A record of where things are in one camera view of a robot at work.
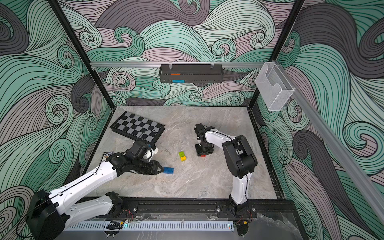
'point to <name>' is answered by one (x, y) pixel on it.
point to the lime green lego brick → (181, 154)
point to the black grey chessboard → (139, 128)
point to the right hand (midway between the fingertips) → (204, 153)
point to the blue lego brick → (168, 170)
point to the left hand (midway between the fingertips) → (161, 169)
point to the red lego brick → (203, 155)
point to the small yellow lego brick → (183, 158)
